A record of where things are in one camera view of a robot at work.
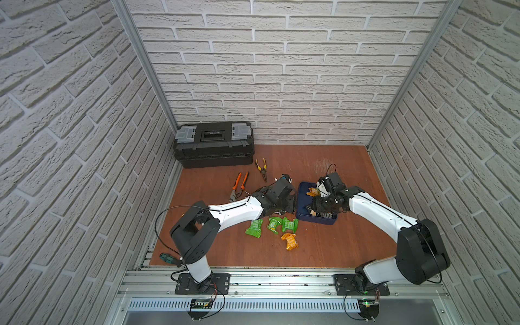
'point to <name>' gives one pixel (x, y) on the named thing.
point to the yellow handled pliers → (264, 170)
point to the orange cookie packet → (290, 240)
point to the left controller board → (200, 303)
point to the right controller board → (369, 309)
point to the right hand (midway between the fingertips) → (319, 205)
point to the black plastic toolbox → (210, 144)
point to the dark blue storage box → (304, 200)
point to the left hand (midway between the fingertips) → (296, 199)
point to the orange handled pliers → (233, 194)
